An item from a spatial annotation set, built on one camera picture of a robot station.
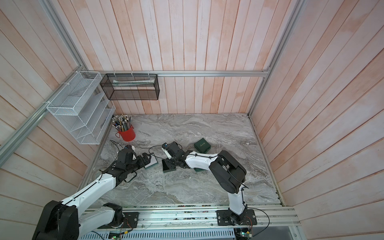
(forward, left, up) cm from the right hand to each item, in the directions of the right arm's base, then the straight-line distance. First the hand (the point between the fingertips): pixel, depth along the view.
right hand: (169, 160), depth 93 cm
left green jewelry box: (-7, +1, +4) cm, 8 cm away
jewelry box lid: (-2, +10, 0) cm, 10 cm away
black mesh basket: (+46, +30, +23) cm, 60 cm away
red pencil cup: (+17, +30, +3) cm, 35 cm away
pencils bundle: (+18, +30, +16) cm, 39 cm away
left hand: (-3, +13, +4) cm, 14 cm away
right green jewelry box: (+11, -22, +1) cm, 24 cm away
